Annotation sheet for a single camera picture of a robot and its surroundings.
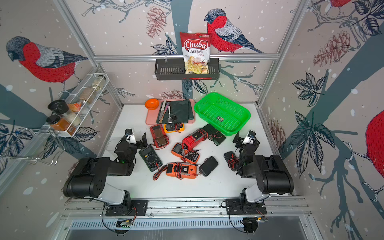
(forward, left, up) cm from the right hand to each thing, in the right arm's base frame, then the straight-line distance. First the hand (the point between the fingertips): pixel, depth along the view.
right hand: (245, 132), depth 90 cm
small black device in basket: (+19, +13, -10) cm, 26 cm away
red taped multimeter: (-3, +53, -7) cm, 54 cm away
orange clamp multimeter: (-23, +38, -7) cm, 44 cm away
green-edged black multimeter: (-15, +58, -9) cm, 61 cm away
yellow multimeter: (+7, +46, -6) cm, 47 cm away
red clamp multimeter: (-4, +32, -3) cm, 33 cm away
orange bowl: (+31, +68, -7) cm, 75 cm away
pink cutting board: (+22, +66, -11) cm, 70 cm away
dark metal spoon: (+18, +48, -10) cm, 52 cm away
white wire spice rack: (+1, +90, +24) cm, 93 cm away
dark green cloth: (+30, +44, -11) cm, 54 cm away
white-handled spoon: (+17, +52, -10) cm, 55 cm away
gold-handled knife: (+18, +57, -9) cm, 60 cm away
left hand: (-1, +65, +1) cm, 66 cm away
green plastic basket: (+25, +12, -10) cm, 29 cm away
